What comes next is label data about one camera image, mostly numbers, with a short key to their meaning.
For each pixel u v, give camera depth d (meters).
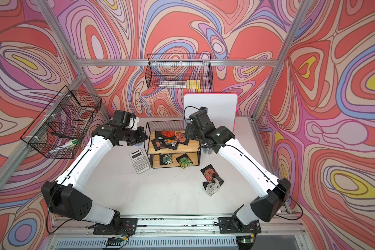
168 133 0.87
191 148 0.82
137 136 0.70
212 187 0.84
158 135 0.87
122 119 0.61
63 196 0.40
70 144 0.71
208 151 0.97
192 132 0.65
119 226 0.70
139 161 0.96
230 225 0.73
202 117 0.52
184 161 0.94
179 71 0.96
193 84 0.82
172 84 0.82
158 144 0.84
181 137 0.87
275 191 0.40
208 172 0.91
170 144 0.82
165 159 0.96
